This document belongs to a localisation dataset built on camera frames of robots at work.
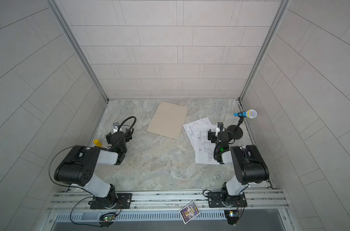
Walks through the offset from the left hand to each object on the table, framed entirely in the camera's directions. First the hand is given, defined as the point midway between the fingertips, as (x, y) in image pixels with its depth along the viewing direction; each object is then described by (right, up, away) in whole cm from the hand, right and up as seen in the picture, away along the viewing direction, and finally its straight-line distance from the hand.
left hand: (123, 127), depth 92 cm
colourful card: (+42, -37, -26) cm, 62 cm away
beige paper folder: (+29, +4, +10) cm, 30 cm away
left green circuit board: (+5, -37, -28) cm, 47 cm away
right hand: (+62, -1, +2) cm, 62 cm away
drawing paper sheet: (+49, -4, +6) cm, 50 cm away
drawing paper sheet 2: (+53, -13, -3) cm, 54 cm away
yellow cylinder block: (-14, -9, -5) cm, 17 cm away
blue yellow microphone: (+76, +9, -15) cm, 78 cm away
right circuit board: (+63, -40, -24) cm, 78 cm away
